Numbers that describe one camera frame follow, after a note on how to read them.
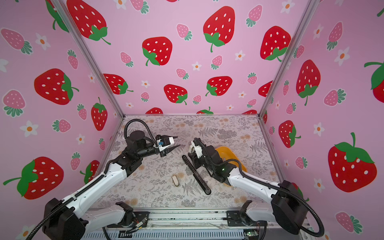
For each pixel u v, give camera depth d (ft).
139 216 2.46
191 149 2.48
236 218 2.41
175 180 2.77
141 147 1.94
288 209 1.34
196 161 2.32
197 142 2.21
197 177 2.82
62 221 1.26
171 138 1.97
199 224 2.40
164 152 2.13
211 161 1.92
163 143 1.88
